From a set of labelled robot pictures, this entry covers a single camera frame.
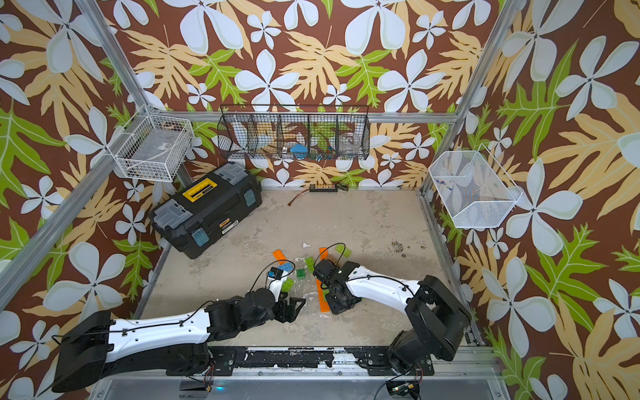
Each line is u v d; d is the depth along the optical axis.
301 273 0.94
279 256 0.98
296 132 0.98
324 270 0.69
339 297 0.70
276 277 0.69
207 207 0.91
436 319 0.43
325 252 0.99
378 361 0.74
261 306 0.57
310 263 0.93
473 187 0.84
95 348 0.41
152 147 0.87
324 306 0.84
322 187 1.19
